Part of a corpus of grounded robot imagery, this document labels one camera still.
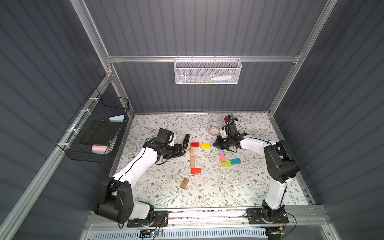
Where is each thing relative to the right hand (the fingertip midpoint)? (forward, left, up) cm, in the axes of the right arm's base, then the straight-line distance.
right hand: (212, 145), depth 95 cm
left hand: (-10, +18, +7) cm, 22 cm away
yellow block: (+3, +4, -6) cm, 7 cm away
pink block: (-5, -7, -6) cm, 11 cm away
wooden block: (-9, +13, -5) cm, 16 cm away
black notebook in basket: (-11, +54, +28) cm, 62 cm away
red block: (+4, +11, -6) cm, 13 cm away
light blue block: (-2, -6, -3) cm, 7 cm away
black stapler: (+5, +17, -2) cm, 18 cm away
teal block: (-9, -14, -6) cm, 18 cm away
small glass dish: (+16, -3, -5) cm, 17 cm away
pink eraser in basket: (-18, +53, +24) cm, 61 cm away
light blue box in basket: (+3, +53, +22) cm, 58 cm away
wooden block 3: (-23, +17, -5) cm, 29 cm away
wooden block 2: (-2, +13, -6) cm, 15 cm away
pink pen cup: (+16, -12, +7) cm, 22 cm away
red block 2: (-15, +10, -5) cm, 19 cm away
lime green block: (-10, -9, -6) cm, 15 cm away
